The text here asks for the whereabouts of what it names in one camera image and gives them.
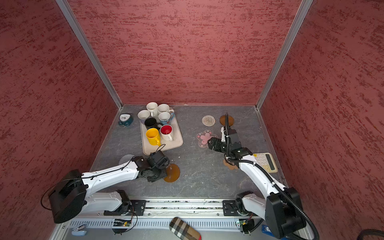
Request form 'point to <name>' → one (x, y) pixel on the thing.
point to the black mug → (151, 122)
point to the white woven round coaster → (208, 120)
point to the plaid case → (183, 230)
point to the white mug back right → (163, 108)
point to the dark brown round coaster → (222, 120)
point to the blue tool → (266, 229)
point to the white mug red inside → (166, 131)
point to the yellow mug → (153, 136)
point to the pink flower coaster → (203, 138)
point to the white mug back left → (143, 114)
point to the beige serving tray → (176, 142)
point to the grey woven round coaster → (126, 159)
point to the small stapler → (80, 231)
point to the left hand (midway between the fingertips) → (164, 177)
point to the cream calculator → (267, 160)
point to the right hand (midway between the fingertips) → (212, 145)
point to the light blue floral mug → (164, 117)
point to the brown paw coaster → (230, 166)
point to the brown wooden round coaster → (173, 172)
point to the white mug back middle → (153, 108)
